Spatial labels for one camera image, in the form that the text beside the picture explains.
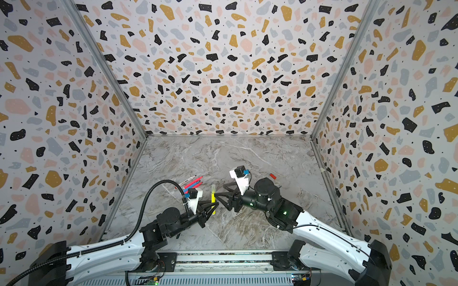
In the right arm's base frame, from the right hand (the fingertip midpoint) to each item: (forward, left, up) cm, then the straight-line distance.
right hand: (217, 190), depth 63 cm
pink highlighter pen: (+17, +17, -30) cm, 38 cm away
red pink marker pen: (+20, +18, -29) cm, 40 cm away
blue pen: (-2, +11, -1) cm, 11 cm away
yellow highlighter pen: (+1, +2, -9) cm, 9 cm away
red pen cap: (+25, -27, -31) cm, 48 cm away
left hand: (0, +1, -10) cm, 10 cm away
